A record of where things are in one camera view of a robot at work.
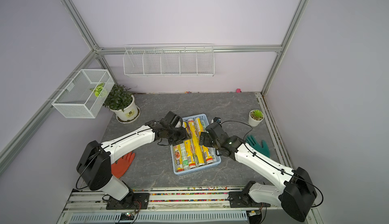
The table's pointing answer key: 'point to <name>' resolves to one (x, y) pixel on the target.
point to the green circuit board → (126, 216)
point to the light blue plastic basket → (205, 117)
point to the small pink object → (238, 90)
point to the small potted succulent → (256, 116)
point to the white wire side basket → (85, 95)
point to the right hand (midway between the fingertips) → (206, 136)
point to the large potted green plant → (120, 100)
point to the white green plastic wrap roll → (185, 157)
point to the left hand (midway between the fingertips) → (188, 140)
